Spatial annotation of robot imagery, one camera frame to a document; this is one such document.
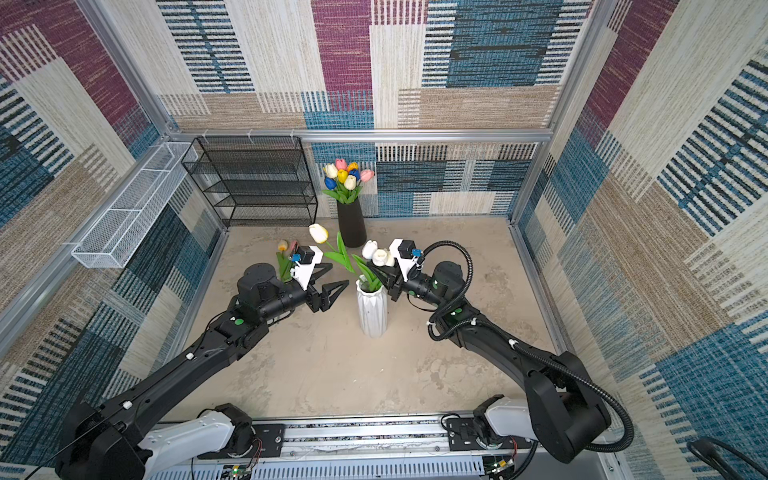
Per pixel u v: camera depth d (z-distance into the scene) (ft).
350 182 2.87
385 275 2.22
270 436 2.44
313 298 2.13
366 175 2.99
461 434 2.41
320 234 2.10
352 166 3.01
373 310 2.54
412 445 2.39
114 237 2.34
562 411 1.35
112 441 1.25
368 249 2.25
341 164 3.01
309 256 2.03
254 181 3.66
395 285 2.12
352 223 3.43
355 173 2.88
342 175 2.93
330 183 3.06
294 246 1.99
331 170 2.95
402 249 2.00
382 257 2.13
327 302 2.18
